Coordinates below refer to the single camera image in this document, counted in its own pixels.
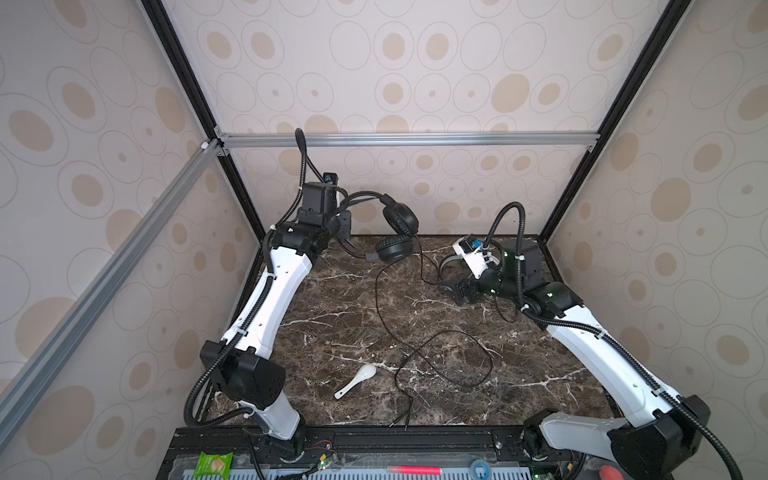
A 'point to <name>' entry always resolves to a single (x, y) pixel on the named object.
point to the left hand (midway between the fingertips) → (346, 208)
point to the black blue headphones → (396, 241)
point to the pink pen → (410, 470)
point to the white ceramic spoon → (365, 372)
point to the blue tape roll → (480, 463)
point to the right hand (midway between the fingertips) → (451, 270)
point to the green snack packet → (213, 466)
